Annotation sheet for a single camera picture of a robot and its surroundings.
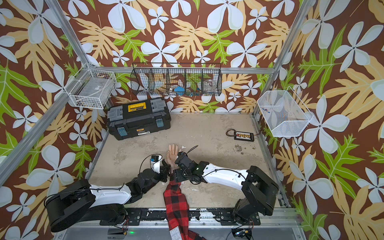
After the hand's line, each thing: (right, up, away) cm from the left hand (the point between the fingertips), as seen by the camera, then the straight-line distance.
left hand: (171, 164), depth 84 cm
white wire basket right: (+65, +29, 0) cm, 71 cm away
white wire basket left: (-47, +44, +1) cm, 65 cm away
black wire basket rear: (+1, +53, +14) cm, 55 cm away
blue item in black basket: (+4, +45, +10) cm, 46 cm away
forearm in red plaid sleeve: (+4, -22, -10) cm, 24 cm away
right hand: (+3, -5, -2) cm, 6 cm away
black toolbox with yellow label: (-25, +27, +11) cm, 38 cm away
